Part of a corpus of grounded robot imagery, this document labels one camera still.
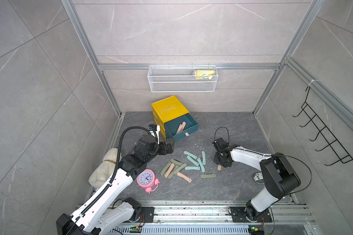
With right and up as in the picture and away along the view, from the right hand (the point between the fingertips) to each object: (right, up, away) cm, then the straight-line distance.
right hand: (219, 161), depth 93 cm
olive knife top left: (-28, 0, -1) cm, 28 cm away
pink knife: (-23, +23, -3) cm, 33 cm away
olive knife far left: (-35, -3, -4) cm, 36 cm away
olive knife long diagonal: (-25, -3, -3) cm, 26 cm away
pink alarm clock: (-45, -8, -10) cm, 47 cm away
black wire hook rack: (+42, +14, -30) cm, 53 cm away
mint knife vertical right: (-10, +3, 0) cm, 11 cm away
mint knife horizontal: (-19, -4, -3) cm, 20 cm away
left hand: (-32, +17, -20) cm, 41 cm away
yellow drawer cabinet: (-35, +33, 0) cm, 48 cm away
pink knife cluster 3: (-1, -3, -4) cm, 5 cm away
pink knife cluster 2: (-32, -4, -5) cm, 33 cm away
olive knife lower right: (-9, -7, -6) cm, 13 cm away
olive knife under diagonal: (-30, -6, -6) cm, 31 cm away
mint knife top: (-19, +4, +2) cm, 20 cm away
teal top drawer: (-31, +23, -4) cm, 38 cm away
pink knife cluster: (-26, +21, -4) cm, 34 cm away
